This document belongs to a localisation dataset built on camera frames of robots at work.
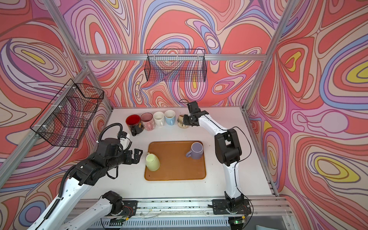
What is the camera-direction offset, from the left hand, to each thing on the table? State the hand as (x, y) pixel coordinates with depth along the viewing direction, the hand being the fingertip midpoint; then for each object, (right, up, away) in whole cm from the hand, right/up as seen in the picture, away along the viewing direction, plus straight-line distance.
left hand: (137, 151), depth 72 cm
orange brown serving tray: (+18, -12, +18) cm, 28 cm away
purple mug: (+32, -3, +14) cm, 35 cm away
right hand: (+26, +13, +27) cm, 40 cm away
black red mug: (-10, +14, +25) cm, 31 cm away
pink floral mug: (-2, +15, +26) cm, 30 cm away
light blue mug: (+13, +19, +33) cm, 40 cm away
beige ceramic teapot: (+21, +15, +29) cm, 39 cm away
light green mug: (+6, -8, +8) cm, 12 cm away
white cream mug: (+6, +17, +31) cm, 36 cm away
